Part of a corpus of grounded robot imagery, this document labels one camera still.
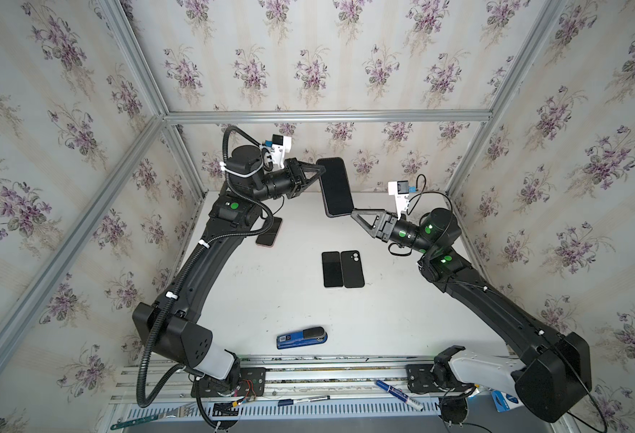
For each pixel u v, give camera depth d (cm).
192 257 44
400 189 59
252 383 72
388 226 57
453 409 71
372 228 59
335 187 65
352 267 96
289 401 70
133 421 67
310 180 60
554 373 38
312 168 63
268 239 104
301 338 78
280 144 61
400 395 70
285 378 75
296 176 56
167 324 40
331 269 96
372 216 59
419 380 73
